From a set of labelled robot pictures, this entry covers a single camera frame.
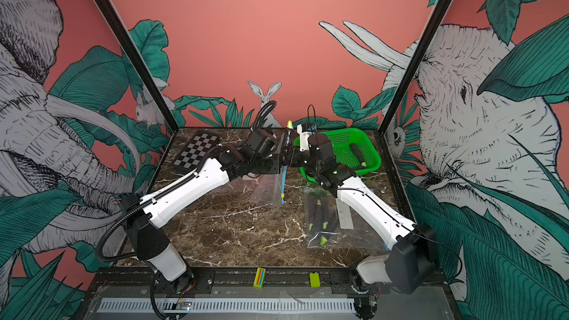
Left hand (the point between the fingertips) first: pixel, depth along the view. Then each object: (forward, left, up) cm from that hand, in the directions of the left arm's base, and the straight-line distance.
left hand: (285, 162), depth 76 cm
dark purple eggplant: (-11, -14, -21) cm, 28 cm away
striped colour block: (-32, +10, -22) cm, 40 cm away
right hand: (+4, +1, +4) cm, 6 cm away
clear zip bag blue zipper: (-20, -9, -22) cm, 31 cm away
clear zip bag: (+1, +6, -23) cm, 23 cm away
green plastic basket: (+23, -40, -18) cm, 50 cm away
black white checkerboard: (+24, +44, -22) cm, 55 cm away
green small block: (-33, -9, -25) cm, 42 cm away
